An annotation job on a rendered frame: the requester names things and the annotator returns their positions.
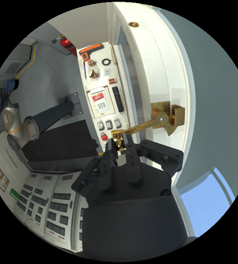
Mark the yellow label plate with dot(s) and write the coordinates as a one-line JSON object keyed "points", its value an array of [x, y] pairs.
{"points": [[115, 134]]}

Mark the small white blue card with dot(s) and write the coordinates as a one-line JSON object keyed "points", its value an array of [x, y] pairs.
{"points": [[107, 72]]}

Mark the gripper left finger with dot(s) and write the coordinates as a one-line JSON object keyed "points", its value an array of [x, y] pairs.
{"points": [[108, 173]]}

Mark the white sash window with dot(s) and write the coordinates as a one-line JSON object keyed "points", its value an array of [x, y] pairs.
{"points": [[158, 61]]}

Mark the black floor mat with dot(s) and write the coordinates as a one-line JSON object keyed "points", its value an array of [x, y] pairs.
{"points": [[65, 140]]}

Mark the red padlock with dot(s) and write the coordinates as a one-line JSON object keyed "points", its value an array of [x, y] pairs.
{"points": [[104, 137]]}

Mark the brass fastener base plate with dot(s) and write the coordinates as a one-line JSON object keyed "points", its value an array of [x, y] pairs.
{"points": [[160, 105]]}

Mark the orange and black hand tool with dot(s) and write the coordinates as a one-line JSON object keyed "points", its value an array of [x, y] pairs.
{"points": [[89, 50]]}

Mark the brass stop key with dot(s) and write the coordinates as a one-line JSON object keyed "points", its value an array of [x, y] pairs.
{"points": [[93, 74]]}

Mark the brass fastener lever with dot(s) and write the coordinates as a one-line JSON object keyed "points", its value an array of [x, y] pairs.
{"points": [[140, 125]]}

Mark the brass fastener keep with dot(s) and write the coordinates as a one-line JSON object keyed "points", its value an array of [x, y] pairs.
{"points": [[179, 115]]}

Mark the grey vented cabinet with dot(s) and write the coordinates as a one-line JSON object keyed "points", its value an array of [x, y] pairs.
{"points": [[17, 61]]}

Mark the red tag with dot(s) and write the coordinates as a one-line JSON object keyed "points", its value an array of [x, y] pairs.
{"points": [[112, 81]]}

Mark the small wooden block holder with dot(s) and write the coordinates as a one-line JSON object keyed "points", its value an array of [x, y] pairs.
{"points": [[91, 62]]}

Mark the green sign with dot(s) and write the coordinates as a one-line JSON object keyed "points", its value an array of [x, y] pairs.
{"points": [[14, 193]]}

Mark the black torch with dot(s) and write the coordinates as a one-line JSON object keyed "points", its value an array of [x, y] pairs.
{"points": [[117, 99]]}

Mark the red fire extinguisher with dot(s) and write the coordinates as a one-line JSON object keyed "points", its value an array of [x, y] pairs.
{"points": [[67, 45]]}

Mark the blue glass window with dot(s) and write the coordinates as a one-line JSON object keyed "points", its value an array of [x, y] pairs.
{"points": [[203, 202]]}

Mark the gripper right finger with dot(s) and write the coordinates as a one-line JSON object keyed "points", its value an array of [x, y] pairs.
{"points": [[133, 169]]}

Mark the blue cylinder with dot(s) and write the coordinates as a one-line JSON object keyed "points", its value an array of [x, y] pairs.
{"points": [[11, 85]]}

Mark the blue pen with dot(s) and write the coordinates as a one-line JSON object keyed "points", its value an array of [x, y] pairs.
{"points": [[85, 70]]}

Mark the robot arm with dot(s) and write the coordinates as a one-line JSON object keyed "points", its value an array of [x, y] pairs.
{"points": [[13, 121]]}

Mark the brown clipboard with papers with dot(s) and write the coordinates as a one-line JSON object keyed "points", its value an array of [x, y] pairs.
{"points": [[100, 102]]}

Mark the white control cabinet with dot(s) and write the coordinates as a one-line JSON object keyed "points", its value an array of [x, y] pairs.
{"points": [[54, 206]]}

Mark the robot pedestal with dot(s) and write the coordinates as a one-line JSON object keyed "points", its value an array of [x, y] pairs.
{"points": [[52, 114]]}

